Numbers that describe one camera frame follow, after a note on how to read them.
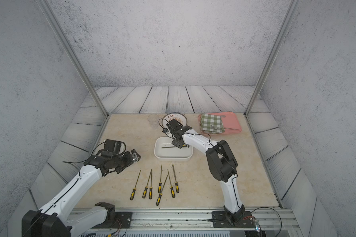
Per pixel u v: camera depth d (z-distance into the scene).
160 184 0.85
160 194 0.81
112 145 0.63
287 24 0.75
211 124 1.13
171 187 0.84
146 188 0.83
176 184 0.85
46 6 0.70
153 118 1.15
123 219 0.73
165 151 0.99
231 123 1.15
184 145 0.70
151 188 0.83
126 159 0.73
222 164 0.52
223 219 0.72
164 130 0.86
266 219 0.74
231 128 1.11
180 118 1.19
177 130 0.71
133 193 0.81
